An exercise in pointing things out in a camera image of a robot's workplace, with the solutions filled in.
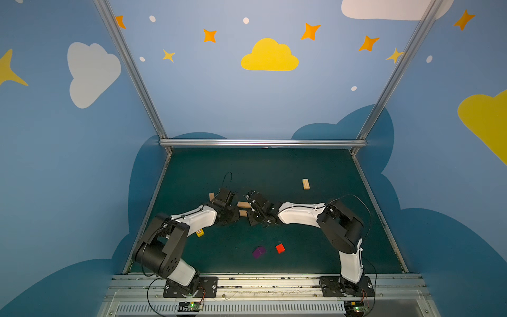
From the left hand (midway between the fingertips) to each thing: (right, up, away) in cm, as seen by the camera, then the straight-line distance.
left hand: (240, 216), depth 92 cm
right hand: (+5, +1, +1) cm, 5 cm away
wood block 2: (+34, +14, +12) cm, 39 cm away
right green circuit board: (+44, -29, -21) cm, 57 cm away
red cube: (+18, -12, -9) cm, 23 cm away
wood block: (+2, +3, -8) cm, 9 cm away
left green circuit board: (-17, -28, -22) cm, 39 cm away
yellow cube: (-18, -6, -6) cm, 19 cm away
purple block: (+8, -13, -10) cm, 18 cm away
